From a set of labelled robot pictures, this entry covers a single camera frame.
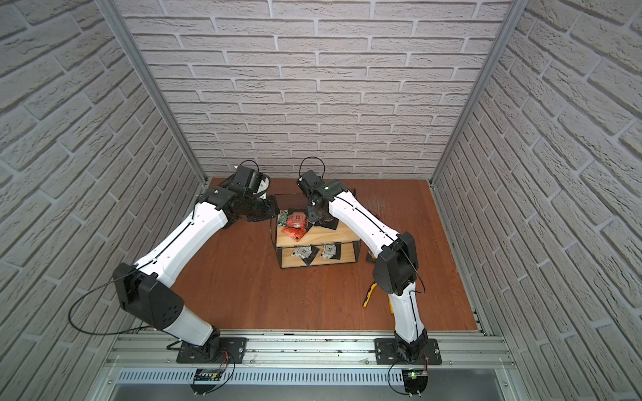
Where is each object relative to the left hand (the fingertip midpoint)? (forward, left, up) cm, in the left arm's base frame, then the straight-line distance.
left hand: (284, 207), depth 80 cm
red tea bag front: (-6, -4, -7) cm, 10 cm away
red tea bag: (-1, -4, -6) cm, 7 cm away
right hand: (+3, -14, -7) cm, 15 cm away
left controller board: (-44, +22, -27) cm, 56 cm away
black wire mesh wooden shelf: (-9, -6, -8) cm, 13 cm away
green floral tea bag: (0, +2, -6) cm, 7 cm away
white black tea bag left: (-6, -7, -21) cm, 22 cm away
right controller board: (-46, -40, -23) cm, 65 cm away
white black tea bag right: (-5, -16, -21) cm, 27 cm away
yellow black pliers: (-21, -29, -22) cm, 42 cm away
